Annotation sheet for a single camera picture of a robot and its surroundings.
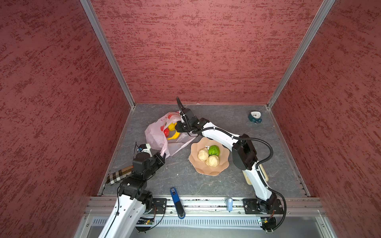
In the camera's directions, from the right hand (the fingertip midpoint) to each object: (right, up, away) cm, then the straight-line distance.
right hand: (175, 129), depth 91 cm
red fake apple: (-7, -2, +6) cm, 10 cm away
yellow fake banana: (0, -4, -4) cm, 5 cm away
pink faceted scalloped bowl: (+16, -22, -5) cm, 28 cm away
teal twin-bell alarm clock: (+58, +8, +18) cm, 61 cm away
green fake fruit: (+23, -12, -4) cm, 27 cm away
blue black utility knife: (+5, -38, -21) cm, 43 cm away
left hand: (-3, -14, -13) cm, 19 cm away
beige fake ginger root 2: (+23, -18, -7) cm, 30 cm away
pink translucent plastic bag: (-11, -4, -9) cm, 14 cm away
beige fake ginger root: (+17, -14, -4) cm, 23 cm away
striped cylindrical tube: (-31, -25, -10) cm, 41 cm away
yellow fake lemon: (-4, +1, +8) cm, 9 cm away
